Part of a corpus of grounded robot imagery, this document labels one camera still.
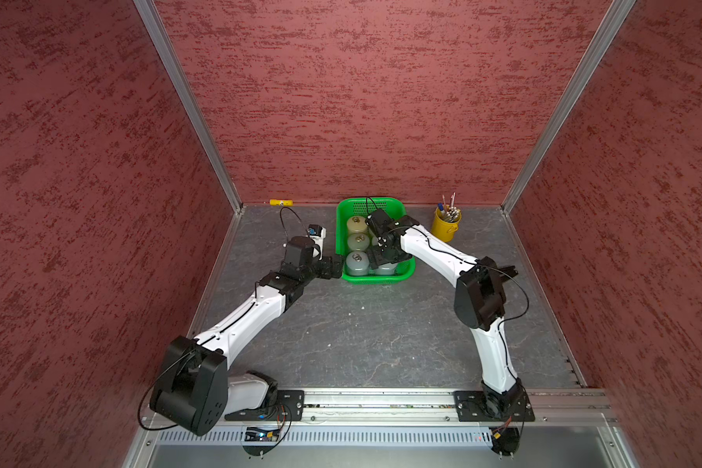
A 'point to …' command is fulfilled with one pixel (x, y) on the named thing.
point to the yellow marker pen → (282, 203)
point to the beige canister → (357, 223)
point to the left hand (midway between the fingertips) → (329, 261)
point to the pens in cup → (448, 213)
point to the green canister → (358, 242)
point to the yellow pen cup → (444, 230)
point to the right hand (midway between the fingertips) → (388, 262)
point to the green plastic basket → (364, 207)
